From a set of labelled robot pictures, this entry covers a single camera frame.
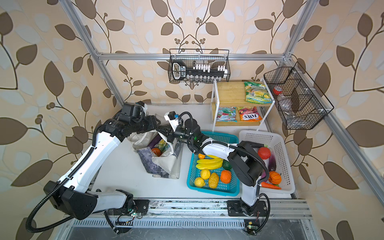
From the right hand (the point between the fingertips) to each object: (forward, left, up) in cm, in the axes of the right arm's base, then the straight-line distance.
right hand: (157, 128), depth 74 cm
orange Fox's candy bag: (+14, -52, -7) cm, 55 cm away
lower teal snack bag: (+15, -38, -7) cm, 41 cm away
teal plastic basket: (-23, -38, -24) cm, 51 cm away
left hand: (+3, 0, +1) cm, 4 cm away
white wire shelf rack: (+11, -40, +5) cm, 42 cm away
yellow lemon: (-16, -24, -22) cm, 36 cm away
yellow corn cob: (-19, -28, -22) cm, 40 cm away
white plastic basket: (+1, -69, -19) cm, 71 cm away
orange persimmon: (-2, +4, -19) cm, 19 cm away
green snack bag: (+1, +1, -18) cm, 18 cm away
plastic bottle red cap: (+18, -65, +8) cm, 68 cm away
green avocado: (-12, -36, -20) cm, 43 cm away
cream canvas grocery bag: (-14, -4, -14) cm, 20 cm away
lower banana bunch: (-9, -29, -23) cm, 38 cm away
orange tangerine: (-18, -35, -21) cm, 44 cm away
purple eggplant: (+6, +7, -21) cm, 23 cm away
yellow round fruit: (-20, -21, -22) cm, 36 cm away
